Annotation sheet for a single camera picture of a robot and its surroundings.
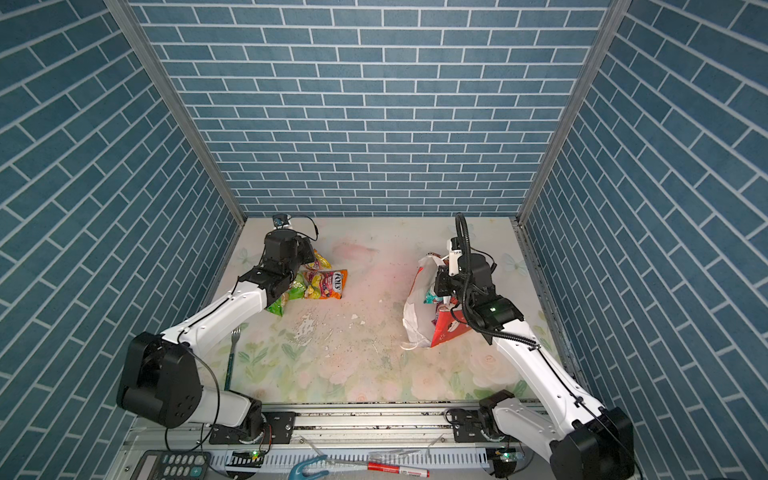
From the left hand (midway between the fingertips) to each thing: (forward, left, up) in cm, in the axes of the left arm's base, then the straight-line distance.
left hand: (306, 238), depth 87 cm
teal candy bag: (-12, -37, -14) cm, 41 cm away
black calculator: (-52, +25, -20) cm, 61 cm away
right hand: (-11, -38, +2) cm, 39 cm away
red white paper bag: (-17, -37, -18) cm, 45 cm away
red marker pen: (-53, -22, -20) cm, 61 cm away
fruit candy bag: (-5, -4, -17) cm, 18 cm away
